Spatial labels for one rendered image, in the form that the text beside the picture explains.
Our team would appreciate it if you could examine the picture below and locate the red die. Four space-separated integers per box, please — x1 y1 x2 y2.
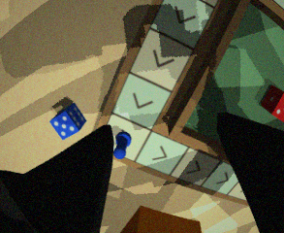
261 85 284 121

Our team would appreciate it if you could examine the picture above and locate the blue die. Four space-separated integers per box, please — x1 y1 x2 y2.
49 102 86 140

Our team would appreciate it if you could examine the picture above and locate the blue pawn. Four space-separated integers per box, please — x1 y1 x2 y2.
113 131 133 159

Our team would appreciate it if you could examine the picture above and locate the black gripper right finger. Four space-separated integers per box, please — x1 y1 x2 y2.
218 113 284 233

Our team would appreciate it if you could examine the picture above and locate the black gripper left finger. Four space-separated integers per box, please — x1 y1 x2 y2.
0 124 114 233

